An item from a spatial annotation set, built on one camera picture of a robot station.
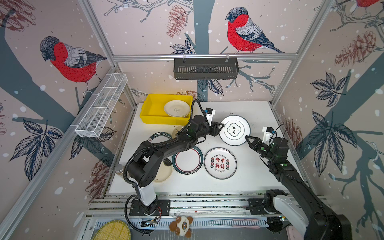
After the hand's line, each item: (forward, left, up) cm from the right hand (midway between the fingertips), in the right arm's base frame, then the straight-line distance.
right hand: (244, 138), depth 80 cm
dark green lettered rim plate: (+9, +54, -14) cm, 56 cm away
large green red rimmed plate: (-8, +32, -15) cm, 36 cm away
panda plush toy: (-39, +32, -13) cm, 52 cm away
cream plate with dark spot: (-14, +46, -16) cm, 50 cm away
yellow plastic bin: (+33, +65, -15) cm, 74 cm away
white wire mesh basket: (-4, +76, +16) cm, 78 cm away
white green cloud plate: (+5, +5, 0) cm, 7 cm away
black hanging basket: (+49, +22, +13) cm, 55 cm away
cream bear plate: (+33, +44, -12) cm, 56 cm away
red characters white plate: (-8, +12, -16) cm, 22 cm away
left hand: (+5, +12, +5) cm, 14 cm away
